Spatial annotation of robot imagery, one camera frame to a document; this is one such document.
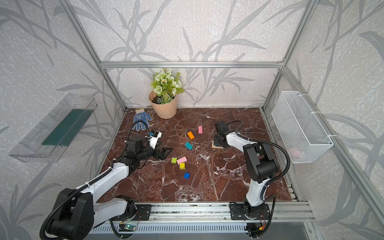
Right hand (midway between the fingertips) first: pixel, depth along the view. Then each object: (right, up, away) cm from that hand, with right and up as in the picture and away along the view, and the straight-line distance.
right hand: (220, 137), depth 99 cm
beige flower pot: (-38, +18, +7) cm, 43 cm away
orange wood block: (-20, +1, +5) cm, 21 cm away
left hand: (-31, -1, -15) cm, 35 cm away
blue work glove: (-60, +15, +17) cm, 64 cm away
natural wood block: (-5, -5, -8) cm, 11 cm away
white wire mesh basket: (+30, +7, -36) cm, 47 cm away
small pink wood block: (-13, +5, +8) cm, 16 cm away
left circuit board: (-50, -41, -28) cm, 70 cm away
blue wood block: (-21, -20, -14) cm, 32 cm away
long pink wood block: (-24, -13, -7) cm, 28 cm away
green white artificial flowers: (-36, +34, -1) cm, 49 cm away
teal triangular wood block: (-21, -5, -2) cm, 22 cm away
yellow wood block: (-24, -16, -11) cm, 31 cm away
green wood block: (-29, -13, -8) cm, 33 cm away
